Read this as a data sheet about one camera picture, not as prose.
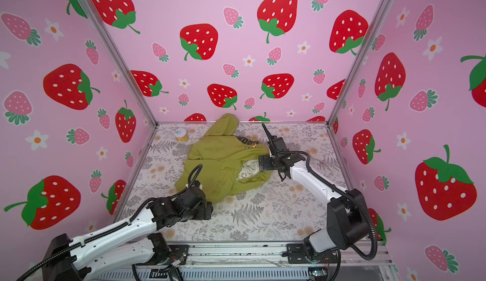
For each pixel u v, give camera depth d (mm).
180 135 1104
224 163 919
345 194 439
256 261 731
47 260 386
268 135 707
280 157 658
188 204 600
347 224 424
